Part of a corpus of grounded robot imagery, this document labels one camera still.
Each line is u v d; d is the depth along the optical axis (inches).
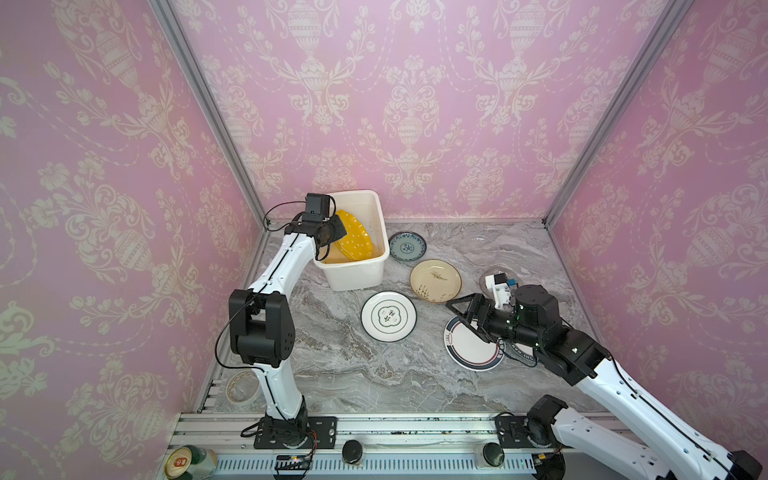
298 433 26.2
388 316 37.2
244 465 28.1
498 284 26.1
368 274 38.6
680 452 15.8
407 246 44.4
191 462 24.4
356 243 38.6
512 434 28.7
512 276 41.3
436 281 40.3
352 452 25.0
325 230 30.0
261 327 19.3
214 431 30.0
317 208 27.5
